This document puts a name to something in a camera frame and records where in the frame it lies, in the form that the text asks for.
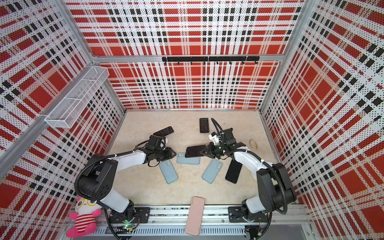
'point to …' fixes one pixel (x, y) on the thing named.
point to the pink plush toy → (86, 212)
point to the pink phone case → (194, 219)
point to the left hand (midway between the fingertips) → (174, 156)
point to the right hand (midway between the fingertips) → (201, 153)
